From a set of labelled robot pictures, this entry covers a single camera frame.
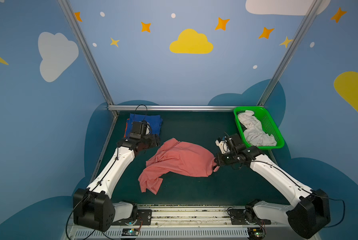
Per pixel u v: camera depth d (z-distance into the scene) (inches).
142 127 24.7
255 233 28.1
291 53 33.5
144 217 29.0
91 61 34.8
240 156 22.6
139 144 22.3
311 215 15.4
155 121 42.1
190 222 28.9
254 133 40.9
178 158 36.6
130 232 27.9
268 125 42.4
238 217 29.3
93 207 15.4
